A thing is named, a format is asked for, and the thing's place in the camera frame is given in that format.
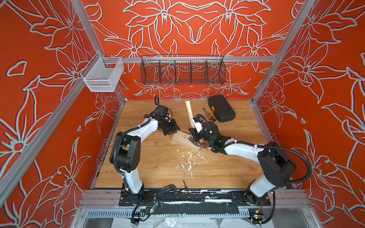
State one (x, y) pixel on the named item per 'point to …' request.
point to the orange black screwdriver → (211, 116)
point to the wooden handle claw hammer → (189, 111)
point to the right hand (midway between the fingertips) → (190, 125)
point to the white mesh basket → (102, 74)
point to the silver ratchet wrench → (207, 114)
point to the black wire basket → (183, 70)
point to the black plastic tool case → (221, 108)
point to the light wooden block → (181, 138)
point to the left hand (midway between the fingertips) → (179, 128)
